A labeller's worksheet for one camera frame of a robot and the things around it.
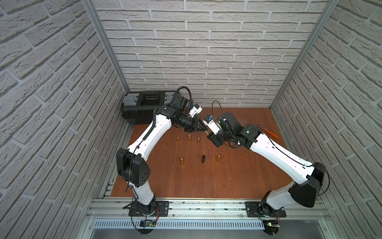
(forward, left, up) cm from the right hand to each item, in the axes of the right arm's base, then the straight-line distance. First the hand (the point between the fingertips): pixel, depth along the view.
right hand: (212, 133), depth 75 cm
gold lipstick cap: (+10, +7, -21) cm, 24 cm away
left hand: (+1, +2, +4) cm, 5 cm away
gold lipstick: (-1, +3, +3) cm, 4 cm away
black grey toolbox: (+29, +46, -6) cm, 55 cm away
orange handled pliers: (+13, -46, -23) cm, 53 cm away
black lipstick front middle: (-5, +5, -18) cm, 20 cm away
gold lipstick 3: (-5, -4, -20) cm, 21 cm away
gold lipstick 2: (-5, +18, -20) cm, 27 cm away
